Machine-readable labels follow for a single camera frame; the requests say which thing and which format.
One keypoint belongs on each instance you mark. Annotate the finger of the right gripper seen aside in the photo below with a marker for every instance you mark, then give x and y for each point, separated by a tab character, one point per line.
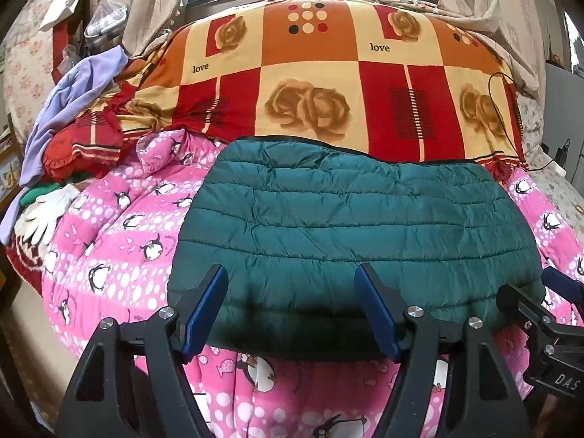
571	290

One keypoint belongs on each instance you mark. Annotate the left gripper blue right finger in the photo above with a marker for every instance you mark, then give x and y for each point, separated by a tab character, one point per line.
481	397

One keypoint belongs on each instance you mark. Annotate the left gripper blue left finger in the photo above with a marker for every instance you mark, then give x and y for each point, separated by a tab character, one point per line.
130	380

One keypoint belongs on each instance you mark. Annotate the green quilted puffer jacket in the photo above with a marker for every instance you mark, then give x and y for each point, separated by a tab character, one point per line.
291	221

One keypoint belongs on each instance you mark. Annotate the floral bed sheet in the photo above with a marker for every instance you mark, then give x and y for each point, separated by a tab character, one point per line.
555	186

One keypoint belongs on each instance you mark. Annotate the pink penguin quilt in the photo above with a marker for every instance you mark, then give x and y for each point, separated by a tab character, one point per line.
111	257

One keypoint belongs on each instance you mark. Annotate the white knit gloves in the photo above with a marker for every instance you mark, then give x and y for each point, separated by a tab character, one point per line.
38	224

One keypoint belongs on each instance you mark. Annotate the red plaid cloth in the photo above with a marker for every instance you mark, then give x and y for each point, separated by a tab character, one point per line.
91	144

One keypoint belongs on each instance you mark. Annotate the red orange rose blanket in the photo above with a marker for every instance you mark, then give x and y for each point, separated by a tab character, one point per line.
393	84

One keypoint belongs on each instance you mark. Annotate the right beige curtain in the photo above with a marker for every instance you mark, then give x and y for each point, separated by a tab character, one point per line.
512	27

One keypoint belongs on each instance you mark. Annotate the lavender garment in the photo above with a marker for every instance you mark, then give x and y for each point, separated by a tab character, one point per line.
79	88

